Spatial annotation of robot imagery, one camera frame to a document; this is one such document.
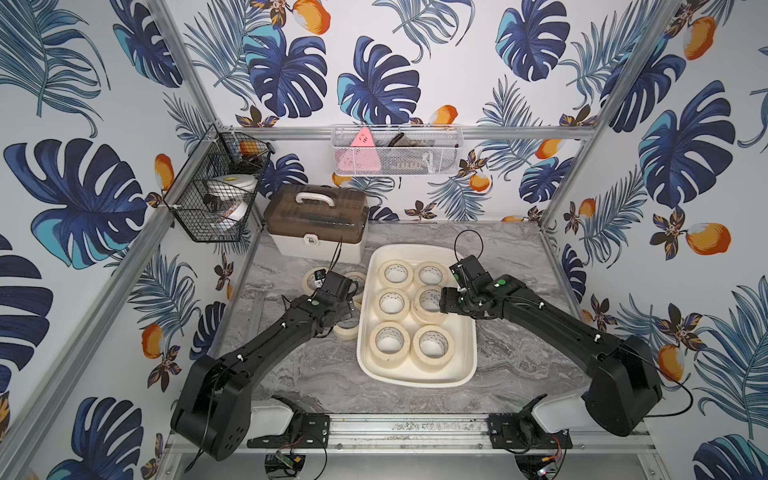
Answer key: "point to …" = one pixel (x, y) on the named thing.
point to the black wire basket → (213, 201)
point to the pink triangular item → (361, 157)
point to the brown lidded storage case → (317, 222)
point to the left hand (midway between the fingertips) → (338, 304)
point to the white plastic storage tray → (462, 369)
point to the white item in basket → (234, 191)
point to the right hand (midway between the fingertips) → (450, 302)
